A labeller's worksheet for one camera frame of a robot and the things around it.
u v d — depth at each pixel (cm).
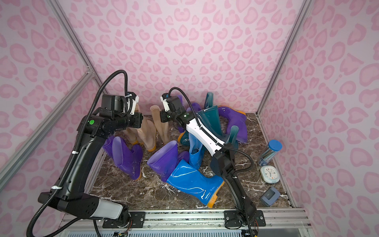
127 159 65
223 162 58
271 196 78
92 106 44
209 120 85
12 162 52
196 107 104
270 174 86
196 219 75
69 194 39
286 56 86
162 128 92
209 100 98
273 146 78
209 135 58
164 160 68
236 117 113
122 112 56
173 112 67
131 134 97
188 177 81
